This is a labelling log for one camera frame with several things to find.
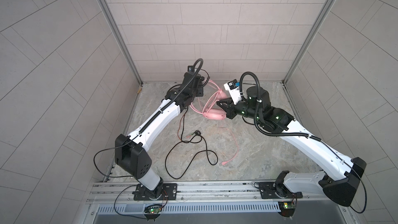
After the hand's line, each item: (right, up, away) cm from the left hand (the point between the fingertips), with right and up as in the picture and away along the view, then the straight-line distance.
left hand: (200, 82), depth 79 cm
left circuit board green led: (-18, -55, -15) cm, 60 cm away
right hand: (+8, -10, -14) cm, 19 cm away
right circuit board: (+39, -57, -11) cm, 70 cm away
